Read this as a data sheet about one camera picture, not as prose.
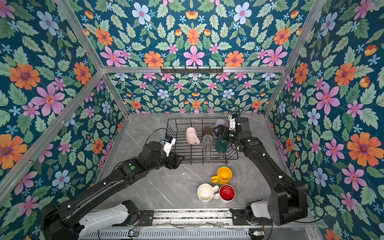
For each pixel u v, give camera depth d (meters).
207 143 0.92
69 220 0.40
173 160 0.64
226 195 0.80
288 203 0.41
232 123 0.74
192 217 0.75
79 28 0.75
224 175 0.86
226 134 0.72
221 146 0.91
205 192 0.79
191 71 0.93
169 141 0.65
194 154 0.97
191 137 0.94
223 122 0.96
